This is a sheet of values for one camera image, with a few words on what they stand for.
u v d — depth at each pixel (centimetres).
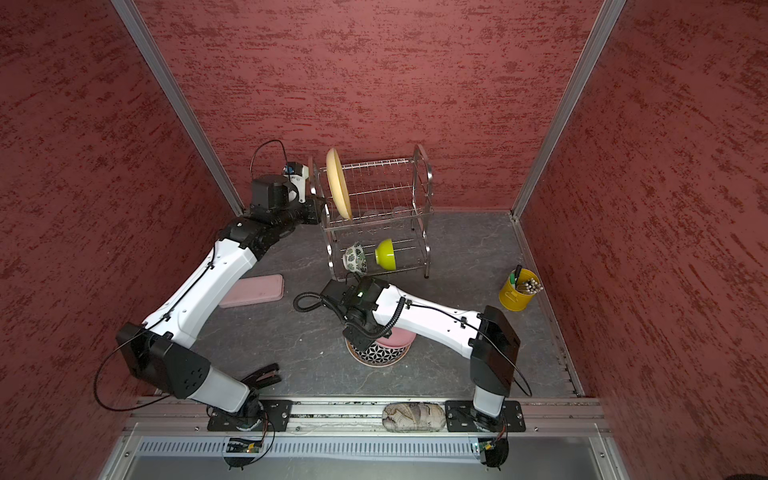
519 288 89
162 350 40
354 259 89
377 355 83
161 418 76
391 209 106
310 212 68
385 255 93
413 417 71
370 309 50
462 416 74
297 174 65
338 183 69
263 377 79
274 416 74
